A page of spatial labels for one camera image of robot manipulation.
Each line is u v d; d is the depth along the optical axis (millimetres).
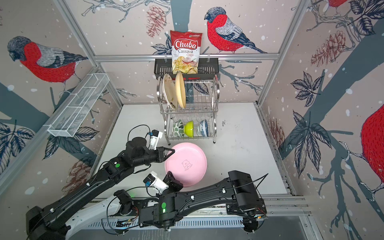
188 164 686
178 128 888
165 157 676
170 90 862
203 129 895
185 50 835
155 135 658
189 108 988
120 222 710
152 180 537
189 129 904
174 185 563
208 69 949
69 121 713
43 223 384
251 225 698
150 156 599
